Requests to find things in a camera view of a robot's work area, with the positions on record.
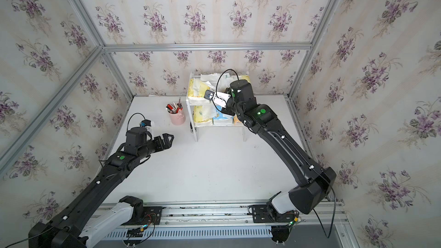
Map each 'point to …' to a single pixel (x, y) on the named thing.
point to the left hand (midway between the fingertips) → (168, 139)
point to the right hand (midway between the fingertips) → (226, 92)
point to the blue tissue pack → (222, 118)
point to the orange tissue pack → (236, 120)
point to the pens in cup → (174, 108)
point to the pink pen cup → (178, 118)
